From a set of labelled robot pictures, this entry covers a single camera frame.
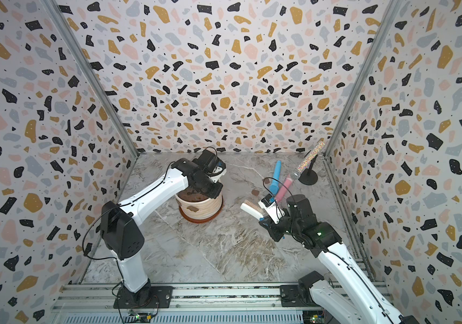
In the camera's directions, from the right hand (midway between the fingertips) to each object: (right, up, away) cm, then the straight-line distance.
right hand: (263, 221), depth 74 cm
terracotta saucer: (-26, -4, +19) cm, 32 cm away
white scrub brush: (-4, +5, -1) cm, 6 cm away
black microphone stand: (+29, +16, +37) cm, 49 cm away
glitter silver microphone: (+17, +17, +21) cm, 32 cm away
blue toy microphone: (+9, +9, +30) cm, 32 cm away
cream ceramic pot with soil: (-26, +4, +8) cm, 27 cm away
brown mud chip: (-1, +7, +32) cm, 33 cm away
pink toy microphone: (+14, +10, +31) cm, 36 cm away
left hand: (-16, +9, +11) cm, 22 cm away
